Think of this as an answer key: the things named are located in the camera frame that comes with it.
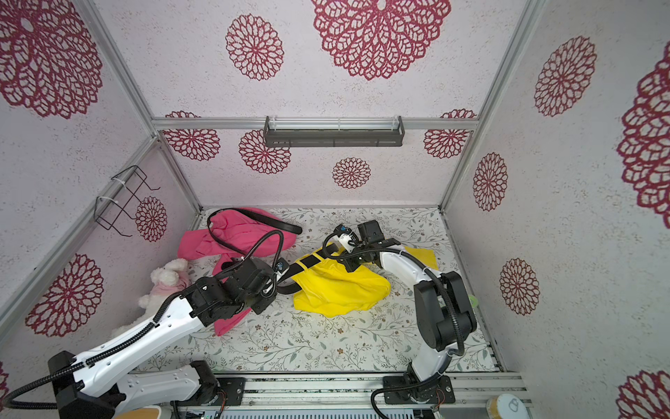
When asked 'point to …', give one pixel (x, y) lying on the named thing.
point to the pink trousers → (228, 236)
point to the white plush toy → (167, 281)
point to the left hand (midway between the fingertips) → (264, 287)
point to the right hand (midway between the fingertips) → (340, 254)
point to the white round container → (506, 406)
